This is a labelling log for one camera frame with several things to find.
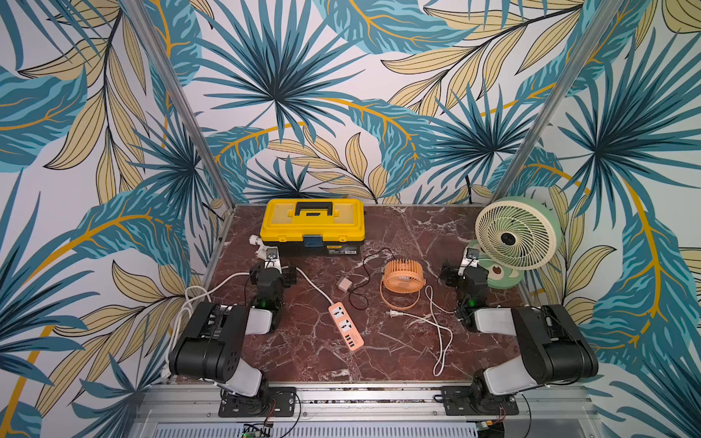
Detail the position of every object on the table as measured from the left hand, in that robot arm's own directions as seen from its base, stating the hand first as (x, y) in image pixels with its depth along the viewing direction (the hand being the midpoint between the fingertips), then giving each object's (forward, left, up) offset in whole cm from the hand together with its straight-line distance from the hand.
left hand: (274, 263), depth 92 cm
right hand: (+1, -64, +2) cm, 64 cm away
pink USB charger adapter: (-4, -24, -7) cm, 25 cm away
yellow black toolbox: (+9, -13, +9) cm, 18 cm away
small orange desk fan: (-6, -42, +4) cm, 43 cm away
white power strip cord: (-6, +29, -9) cm, 31 cm away
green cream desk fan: (+2, -75, +16) cm, 77 cm away
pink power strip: (-20, -25, -5) cm, 32 cm away
